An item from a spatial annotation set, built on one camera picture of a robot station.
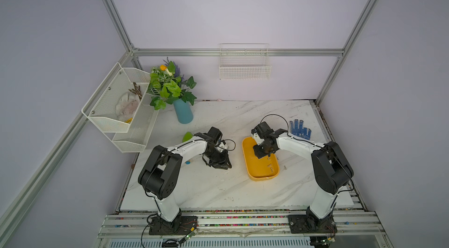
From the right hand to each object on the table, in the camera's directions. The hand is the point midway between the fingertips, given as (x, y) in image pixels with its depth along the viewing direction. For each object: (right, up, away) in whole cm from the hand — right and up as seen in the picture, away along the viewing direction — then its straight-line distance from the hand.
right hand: (260, 153), depth 94 cm
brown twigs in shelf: (-61, +33, -12) cm, 70 cm away
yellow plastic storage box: (+3, -7, -4) cm, 8 cm away
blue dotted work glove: (+28, +11, +10) cm, 32 cm away
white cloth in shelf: (-64, +25, -16) cm, 71 cm away
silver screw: (+13, -7, -4) cm, 15 cm away
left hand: (-17, -5, -8) cm, 19 cm away
